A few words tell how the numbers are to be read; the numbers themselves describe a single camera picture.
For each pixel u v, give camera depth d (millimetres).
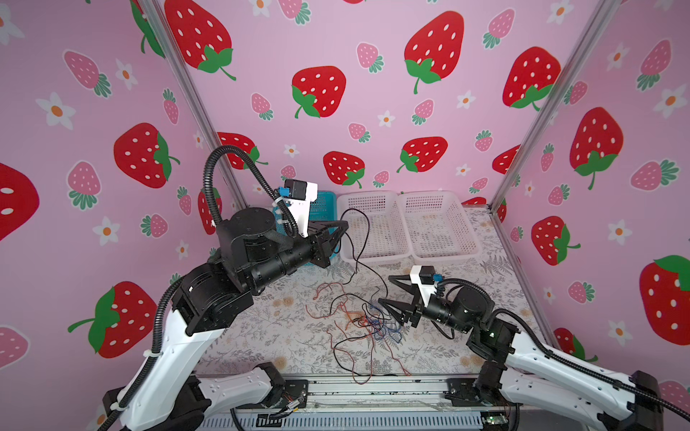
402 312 560
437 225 1143
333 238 484
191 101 843
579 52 752
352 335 858
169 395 364
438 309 572
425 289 555
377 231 1108
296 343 837
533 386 578
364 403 731
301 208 419
